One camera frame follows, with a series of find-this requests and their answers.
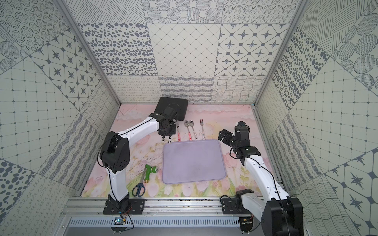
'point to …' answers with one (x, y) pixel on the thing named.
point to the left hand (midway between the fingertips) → (172, 130)
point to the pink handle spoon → (186, 124)
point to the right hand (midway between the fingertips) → (225, 136)
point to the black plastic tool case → (180, 105)
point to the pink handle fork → (179, 138)
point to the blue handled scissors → (139, 189)
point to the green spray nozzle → (149, 169)
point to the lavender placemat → (192, 161)
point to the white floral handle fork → (201, 122)
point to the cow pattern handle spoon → (162, 139)
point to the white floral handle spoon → (191, 124)
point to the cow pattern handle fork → (169, 139)
